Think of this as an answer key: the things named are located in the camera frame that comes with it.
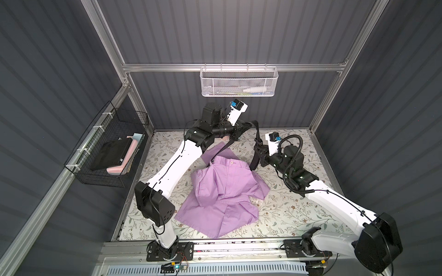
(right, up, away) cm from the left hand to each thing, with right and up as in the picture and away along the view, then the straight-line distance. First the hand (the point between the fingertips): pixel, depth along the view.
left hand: (252, 126), depth 68 cm
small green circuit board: (-33, -58, +3) cm, 67 cm away
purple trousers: (-11, -32, +15) cm, 37 cm away
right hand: (+4, -8, +8) cm, 12 cm away
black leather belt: (+3, -7, +5) cm, 9 cm away
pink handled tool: (-51, -17, -5) cm, 54 cm away
